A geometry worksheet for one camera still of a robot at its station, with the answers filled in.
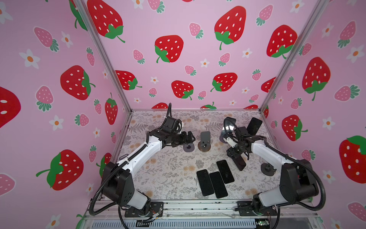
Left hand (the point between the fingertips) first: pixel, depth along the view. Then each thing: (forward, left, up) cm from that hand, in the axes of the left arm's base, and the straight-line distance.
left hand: (190, 139), depth 81 cm
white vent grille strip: (-39, +3, -18) cm, 43 cm away
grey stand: (+5, +1, -18) cm, 18 cm away
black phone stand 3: (+14, -42, -4) cm, 45 cm away
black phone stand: (-18, -9, -19) cm, 28 cm away
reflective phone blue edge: (+18, -28, -10) cm, 35 cm away
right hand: (0, -27, -12) cm, 30 cm away
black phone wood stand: (-20, -17, -17) cm, 31 cm away
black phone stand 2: (-12, -22, -18) cm, 31 cm away
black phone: (-6, -32, -16) cm, 36 cm away
